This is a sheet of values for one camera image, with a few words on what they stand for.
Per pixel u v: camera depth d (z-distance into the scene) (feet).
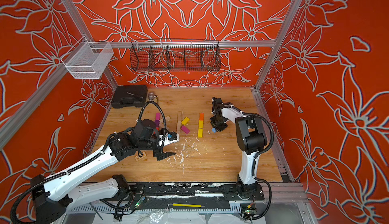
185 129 3.11
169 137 1.91
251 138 1.72
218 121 2.71
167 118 3.30
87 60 3.02
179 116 3.33
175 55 3.22
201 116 3.42
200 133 3.04
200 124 3.20
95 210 2.29
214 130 3.09
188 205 2.29
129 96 3.48
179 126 3.18
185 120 3.24
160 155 2.04
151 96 3.65
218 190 2.44
